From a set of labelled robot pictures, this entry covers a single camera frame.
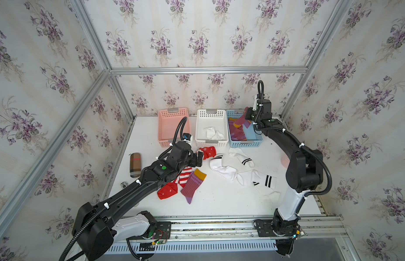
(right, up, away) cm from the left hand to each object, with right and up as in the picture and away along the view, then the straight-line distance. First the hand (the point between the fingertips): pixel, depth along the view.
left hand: (196, 152), depth 78 cm
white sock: (+14, +7, +29) cm, 33 cm away
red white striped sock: (-8, -16, +10) cm, 20 cm away
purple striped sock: (+25, +9, +26) cm, 37 cm away
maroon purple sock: (+25, +16, +9) cm, 31 cm away
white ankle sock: (+19, -13, +13) cm, 26 cm away
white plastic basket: (+12, +21, +40) cm, 47 cm away
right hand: (+31, +23, +13) cm, 41 cm away
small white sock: (+9, +10, +29) cm, 32 cm away
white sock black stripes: (+37, -18, +10) cm, 43 cm away
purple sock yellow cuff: (-1, -16, +9) cm, 18 cm away
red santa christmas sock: (+7, -2, +20) cm, 22 cm away
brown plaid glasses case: (-35, -9, +12) cm, 38 cm away
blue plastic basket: (+38, +5, +29) cm, 48 cm away
